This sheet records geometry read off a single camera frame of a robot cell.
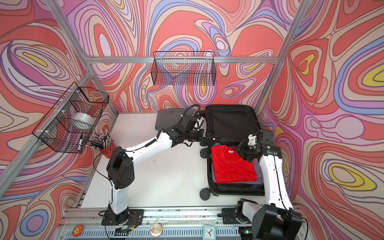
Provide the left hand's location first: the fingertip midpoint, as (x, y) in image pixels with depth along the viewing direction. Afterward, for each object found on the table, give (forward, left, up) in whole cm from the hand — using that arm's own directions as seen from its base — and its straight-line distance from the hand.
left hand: (210, 135), depth 81 cm
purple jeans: (-15, -27, -14) cm, 34 cm away
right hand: (-9, -13, -3) cm, 16 cm away
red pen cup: (-2, +62, -14) cm, 64 cm away
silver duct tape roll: (0, +64, +12) cm, 65 cm away
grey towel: (+30, +31, -19) cm, 47 cm away
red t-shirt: (-12, -12, -14) cm, 22 cm away
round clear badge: (-41, +28, -20) cm, 54 cm away
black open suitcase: (+16, -14, -12) cm, 25 cm away
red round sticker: (-42, +65, -20) cm, 79 cm away
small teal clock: (-42, +2, -18) cm, 46 cm away
